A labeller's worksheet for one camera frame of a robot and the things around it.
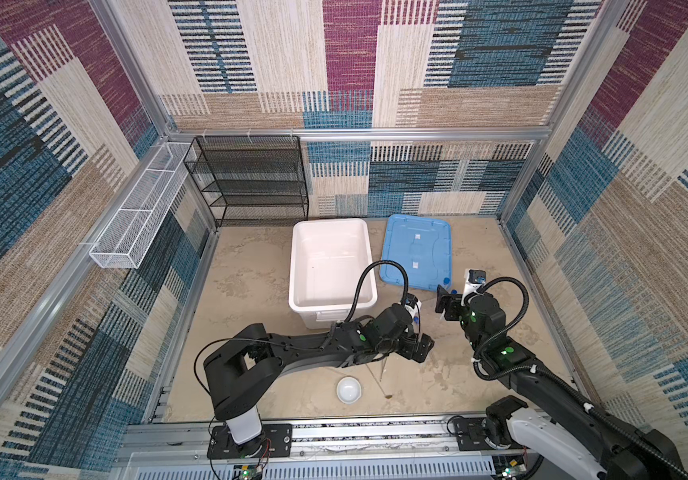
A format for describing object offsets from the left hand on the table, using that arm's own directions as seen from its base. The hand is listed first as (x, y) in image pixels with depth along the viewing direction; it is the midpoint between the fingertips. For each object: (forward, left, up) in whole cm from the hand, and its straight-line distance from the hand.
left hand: (423, 336), depth 79 cm
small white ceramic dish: (-10, +20, -10) cm, 24 cm away
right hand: (+11, -10, +4) cm, 15 cm away
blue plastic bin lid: (+40, -9, -11) cm, 42 cm away
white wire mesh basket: (+32, +86, +6) cm, 92 cm away
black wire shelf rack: (+57, +52, +8) cm, 77 cm away
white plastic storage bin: (+33, +26, -10) cm, 44 cm away
